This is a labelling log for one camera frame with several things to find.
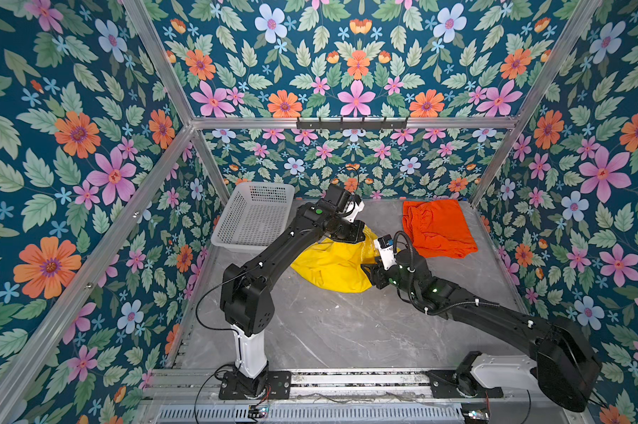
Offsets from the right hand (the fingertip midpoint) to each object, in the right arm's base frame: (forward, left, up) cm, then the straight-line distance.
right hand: (368, 259), depth 80 cm
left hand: (+5, -1, +7) cm, 9 cm away
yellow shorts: (+6, +10, -13) cm, 17 cm away
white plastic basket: (+33, +47, -16) cm, 60 cm away
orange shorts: (+25, -32, -16) cm, 44 cm away
